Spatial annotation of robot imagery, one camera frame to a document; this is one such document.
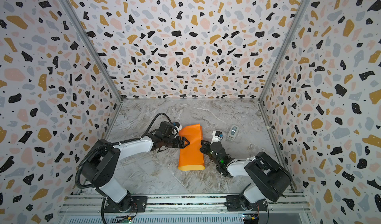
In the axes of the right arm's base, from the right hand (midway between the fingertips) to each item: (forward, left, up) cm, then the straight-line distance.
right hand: (201, 141), depth 88 cm
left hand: (0, +9, -2) cm, 9 cm away
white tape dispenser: (+10, -21, -5) cm, 24 cm away
